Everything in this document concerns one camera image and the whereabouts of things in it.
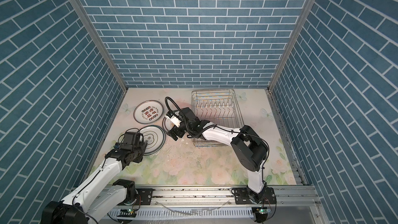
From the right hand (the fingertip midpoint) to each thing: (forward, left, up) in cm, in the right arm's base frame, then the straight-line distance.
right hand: (171, 124), depth 86 cm
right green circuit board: (-34, -50, -13) cm, 62 cm away
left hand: (-10, +13, -8) cm, 18 cm away
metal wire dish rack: (+20, -28, -6) cm, 35 cm away
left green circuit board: (-40, +14, -15) cm, 45 cm away
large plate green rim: (+16, +22, -11) cm, 29 cm away
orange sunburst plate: (+7, +6, -10) cm, 14 cm away
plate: (-3, +11, -11) cm, 16 cm away
